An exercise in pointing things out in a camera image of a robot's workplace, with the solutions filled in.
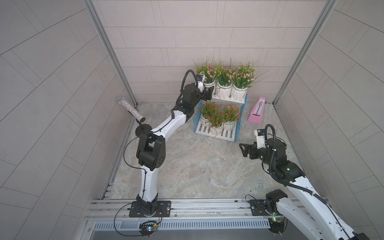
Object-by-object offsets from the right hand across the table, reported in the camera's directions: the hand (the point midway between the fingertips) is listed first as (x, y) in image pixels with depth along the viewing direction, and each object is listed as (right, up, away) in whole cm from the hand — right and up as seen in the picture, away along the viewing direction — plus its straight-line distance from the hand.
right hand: (245, 143), depth 78 cm
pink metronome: (+15, +15, +24) cm, 32 cm away
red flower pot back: (-20, +19, +13) cm, 30 cm away
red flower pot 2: (-4, +16, +13) cm, 21 cm away
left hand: (-19, +33, +6) cm, 39 cm away
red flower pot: (-15, +13, +9) cm, 21 cm away
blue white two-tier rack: (-5, +2, +19) cm, 19 cm away
